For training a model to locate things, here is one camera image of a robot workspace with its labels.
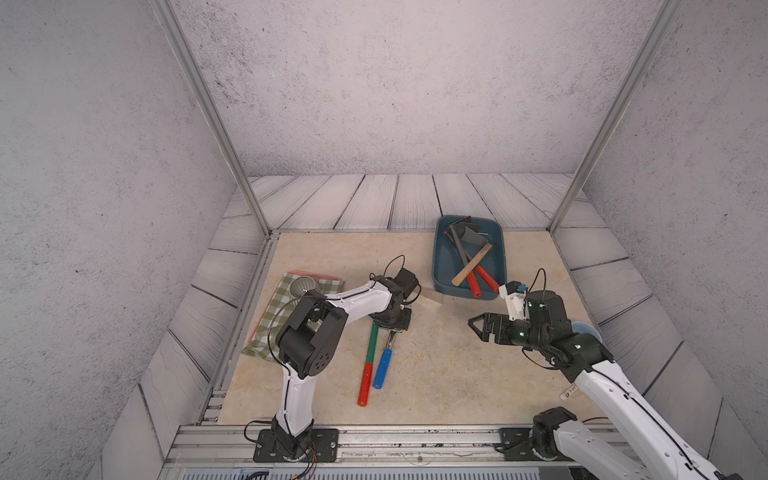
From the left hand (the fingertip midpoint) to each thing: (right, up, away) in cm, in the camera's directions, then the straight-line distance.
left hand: (404, 329), depth 93 cm
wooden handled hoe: (+27, +30, +21) cm, 46 cm away
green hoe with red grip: (-11, -10, -10) cm, 18 cm away
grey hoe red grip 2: (+27, +15, +4) cm, 31 cm away
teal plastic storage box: (+17, +20, +20) cm, 33 cm away
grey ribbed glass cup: (-35, +12, +8) cm, 38 cm away
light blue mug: (+51, +2, -7) cm, 52 cm away
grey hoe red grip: (+19, +32, +21) cm, 42 cm away
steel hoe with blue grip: (-6, -7, -8) cm, 12 cm away
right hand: (+20, +6, -17) cm, 27 cm away
